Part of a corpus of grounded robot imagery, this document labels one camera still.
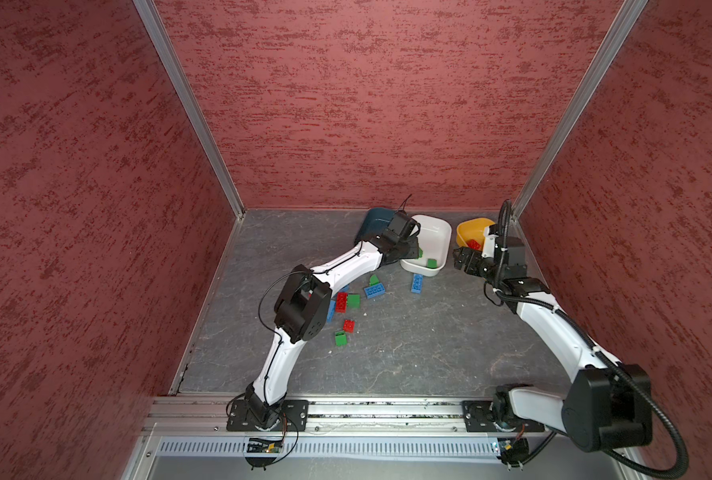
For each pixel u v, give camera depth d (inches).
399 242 28.7
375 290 38.2
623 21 28.5
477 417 29.1
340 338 33.7
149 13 27.9
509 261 24.9
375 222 46.3
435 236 44.6
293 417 29.0
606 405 16.0
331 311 36.2
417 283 39.3
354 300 36.6
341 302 36.5
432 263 40.7
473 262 29.8
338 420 29.3
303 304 22.2
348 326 34.6
